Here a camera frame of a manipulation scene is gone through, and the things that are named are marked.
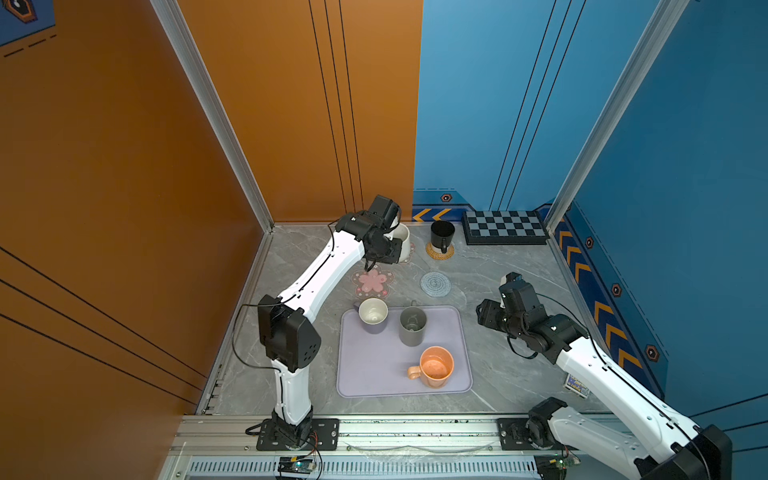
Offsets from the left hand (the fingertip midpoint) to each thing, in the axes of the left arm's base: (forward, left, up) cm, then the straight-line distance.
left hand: (395, 251), depth 84 cm
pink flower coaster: (+17, -6, -22) cm, 28 cm away
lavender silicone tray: (-24, +5, -23) cm, 33 cm away
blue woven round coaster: (+3, -14, -21) cm, 26 cm away
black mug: (+16, -16, -10) cm, 25 cm away
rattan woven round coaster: (+15, -16, -19) cm, 29 cm away
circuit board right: (-48, -39, -22) cm, 65 cm away
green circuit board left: (-48, +23, -23) cm, 58 cm away
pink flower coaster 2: (+4, +7, -21) cm, 23 cm away
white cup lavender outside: (-10, +7, -19) cm, 22 cm away
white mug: (+4, -2, +3) cm, 6 cm away
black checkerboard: (+28, -43, -18) cm, 54 cm away
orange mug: (-26, -12, -19) cm, 34 cm away
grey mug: (-14, -6, -18) cm, 24 cm away
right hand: (-15, -23, -7) cm, 29 cm away
